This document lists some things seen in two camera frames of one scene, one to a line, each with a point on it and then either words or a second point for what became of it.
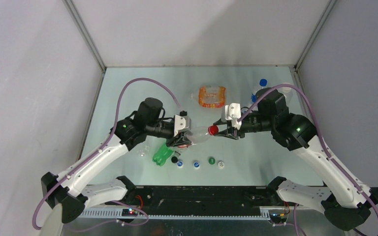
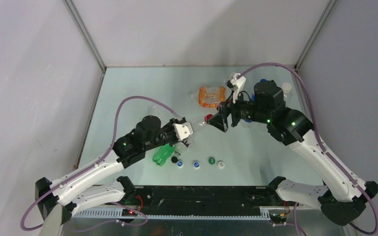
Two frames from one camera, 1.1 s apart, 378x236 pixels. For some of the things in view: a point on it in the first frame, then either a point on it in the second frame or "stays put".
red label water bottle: [197, 134] → [202, 123]
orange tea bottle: [211, 96] stays put
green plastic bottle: [162, 154] stays put
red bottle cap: [213, 130] → [207, 117]
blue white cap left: [179, 164] stays put
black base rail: [172, 201] stays put
